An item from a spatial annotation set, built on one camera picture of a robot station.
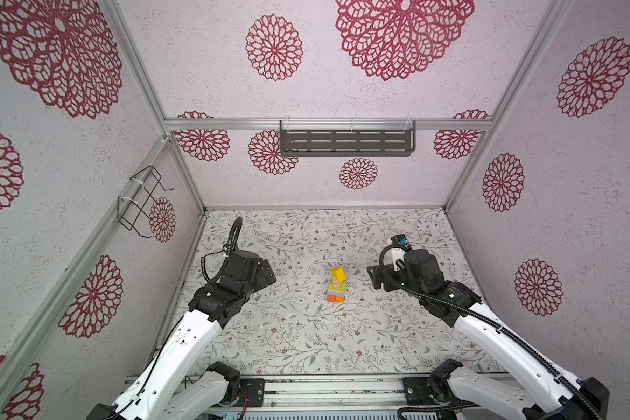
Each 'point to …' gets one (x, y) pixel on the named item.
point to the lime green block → (343, 286)
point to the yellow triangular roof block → (339, 274)
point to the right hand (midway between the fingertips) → (381, 262)
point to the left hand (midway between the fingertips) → (257, 277)
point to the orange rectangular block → (339, 299)
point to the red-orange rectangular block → (332, 297)
